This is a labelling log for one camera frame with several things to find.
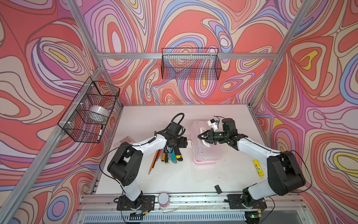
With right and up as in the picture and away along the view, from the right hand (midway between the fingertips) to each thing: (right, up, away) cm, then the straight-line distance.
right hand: (200, 139), depth 82 cm
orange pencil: (-29, -16, +6) cm, 34 cm away
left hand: (-9, -3, +8) cm, 12 cm away
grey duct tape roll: (-54, +15, -13) cm, 58 cm away
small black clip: (+10, -28, -4) cm, 30 cm away
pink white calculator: (-50, -2, +16) cm, 52 cm away
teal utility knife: (-17, -12, +8) cm, 22 cm away
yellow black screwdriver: (-21, -13, +6) cm, 25 cm away
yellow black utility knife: (-13, -11, +8) cm, 19 cm away
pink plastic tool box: (+2, -7, -6) cm, 9 cm away
